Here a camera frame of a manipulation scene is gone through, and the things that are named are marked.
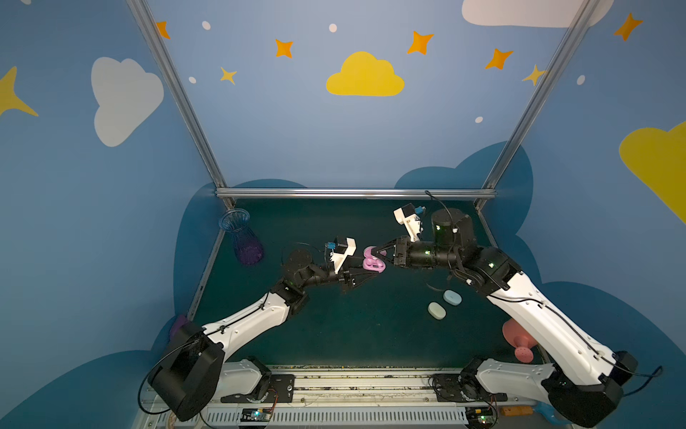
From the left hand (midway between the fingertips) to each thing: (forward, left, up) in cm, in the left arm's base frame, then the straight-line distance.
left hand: (377, 268), depth 67 cm
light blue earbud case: (+5, -29, -26) cm, 39 cm away
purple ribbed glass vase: (+23, +47, -27) cm, 59 cm away
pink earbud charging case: (+1, +2, +1) cm, 2 cm away
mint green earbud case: (+1, -23, -28) cm, 36 cm away
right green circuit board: (-28, -30, -29) cm, 50 cm away
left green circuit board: (-29, +31, -29) cm, 52 cm away
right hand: (+2, 0, +6) cm, 7 cm away
